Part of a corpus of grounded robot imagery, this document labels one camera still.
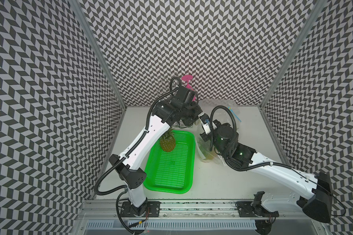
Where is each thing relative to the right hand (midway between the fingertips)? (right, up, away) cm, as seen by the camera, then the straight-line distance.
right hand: (203, 120), depth 69 cm
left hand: (0, +2, -1) cm, 3 cm away
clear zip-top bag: (+1, -17, +5) cm, 18 cm away
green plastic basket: (-16, -31, +15) cm, 38 cm away
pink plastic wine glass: (-6, +29, +30) cm, 42 cm away
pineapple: (-19, -13, +17) cm, 28 cm away
